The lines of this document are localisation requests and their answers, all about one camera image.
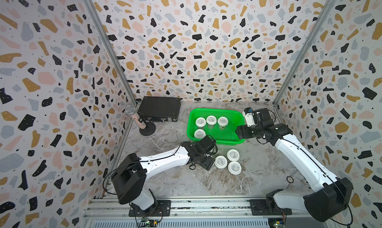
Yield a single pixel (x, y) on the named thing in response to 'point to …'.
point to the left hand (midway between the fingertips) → (209, 160)
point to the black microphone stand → (150, 127)
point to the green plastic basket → (225, 135)
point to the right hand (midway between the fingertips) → (242, 129)
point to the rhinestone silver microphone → (131, 109)
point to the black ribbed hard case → (157, 109)
